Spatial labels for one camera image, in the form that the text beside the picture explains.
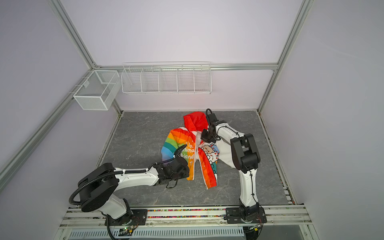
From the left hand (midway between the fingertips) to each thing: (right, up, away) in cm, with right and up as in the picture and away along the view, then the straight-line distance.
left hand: (189, 172), depth 86 cm
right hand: (+9, +17, +14) cm, 24 cm away
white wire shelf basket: (0, +61, +19) cm, 64 cm away
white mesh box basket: (-60, +50, +11) cm, 79 cm away
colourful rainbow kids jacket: (-3, +16, +14) cm, 21 cm away
